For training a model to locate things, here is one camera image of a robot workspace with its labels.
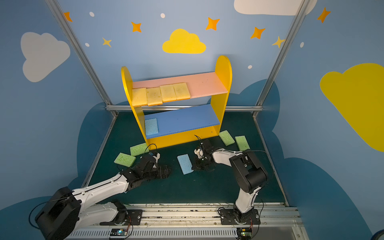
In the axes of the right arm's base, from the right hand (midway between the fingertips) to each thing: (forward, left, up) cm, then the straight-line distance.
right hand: (193, 166), depth 91 cm
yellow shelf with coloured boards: (+19, +17, +14) cm, 29 cm away
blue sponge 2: (+1, +5, +1) cm, 5 cm away
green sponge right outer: (+20, -34, 0) cm, 39 cm away
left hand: (-4, +16, +4) cm, 17 cm away
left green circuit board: (-35, +34, -1) cm, 49 cm away
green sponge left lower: (+2, +44, +2) cm, 44 cm away
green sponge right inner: (+23, -23, 0) cm, 32 cm away
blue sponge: (+19, +28, +15) cm, 37 cm away
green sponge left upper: (+10, +37, +1) cm, 39 cm away
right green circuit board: (-32, -27, -2) cm, 42 cm away
